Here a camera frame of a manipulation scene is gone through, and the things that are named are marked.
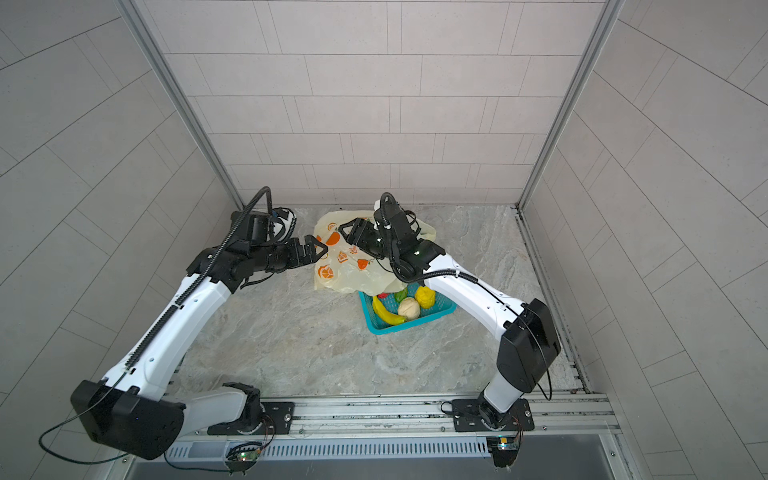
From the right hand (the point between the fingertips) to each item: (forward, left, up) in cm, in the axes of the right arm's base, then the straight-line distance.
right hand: (344, 234), depth 74 cm
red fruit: (-9, -8, -16) cm, 20 cm away
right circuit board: (-43, -34, -29) cm, 62 cm away
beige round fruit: (-11, -15, -21) cm, 28 cm away
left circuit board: (-41, +24, -24) cm, 54 cm away
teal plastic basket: (-12, -6, -28) cm, 31 cm away
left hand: (-3, +5, -2) cm, 6 cm away
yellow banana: (-10, -8, -25) cm, 28 cm away
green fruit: (-5, -14, -24) cm, 28 cm away
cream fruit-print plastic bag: (-4, +1, -8) cm, 9 cm away
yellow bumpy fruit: (-7, -21, -23) cm, 31 cm away
